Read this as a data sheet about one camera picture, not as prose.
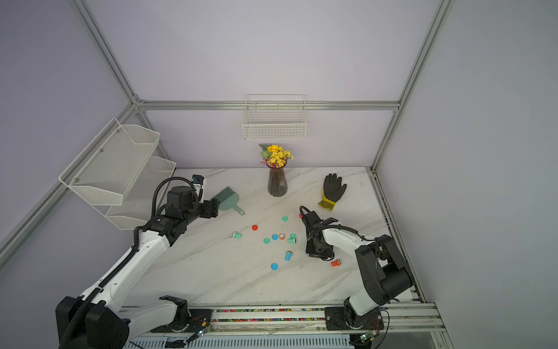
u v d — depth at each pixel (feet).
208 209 2.37
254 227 3.20
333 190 3.59
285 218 3.31
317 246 2.50
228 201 3.44
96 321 1.27
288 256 2.88
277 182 3.34
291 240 3.05
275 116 3.10
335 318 2.43
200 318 2.40
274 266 2.82
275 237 3.06
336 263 2.82
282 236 3.08
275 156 2.97
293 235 3.12
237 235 3.07
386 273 1.47
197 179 2.27
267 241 3.05
